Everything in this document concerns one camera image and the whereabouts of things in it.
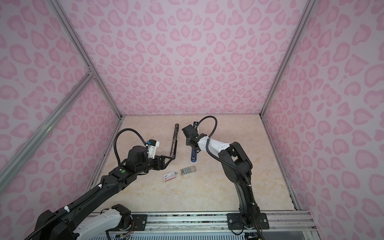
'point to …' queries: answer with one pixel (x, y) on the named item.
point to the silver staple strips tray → (188, 170)
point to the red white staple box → (169, 176)
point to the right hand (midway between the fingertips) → (193, 137)
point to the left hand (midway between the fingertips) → (169, 156)
